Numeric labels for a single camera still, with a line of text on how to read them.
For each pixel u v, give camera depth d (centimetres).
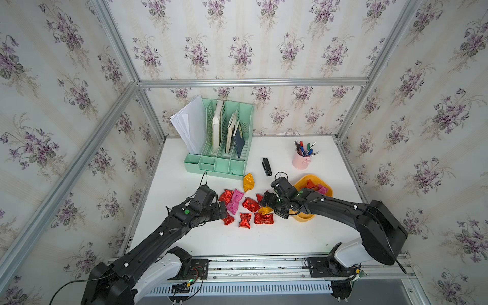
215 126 93
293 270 74
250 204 88
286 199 66
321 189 91
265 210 84
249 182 96
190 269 73
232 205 86
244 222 82
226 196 91
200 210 60
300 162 99
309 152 100
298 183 93
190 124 97
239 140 108
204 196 62
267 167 102
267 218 84
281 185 68
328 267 66
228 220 82
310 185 95
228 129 96
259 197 91
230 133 98
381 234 42
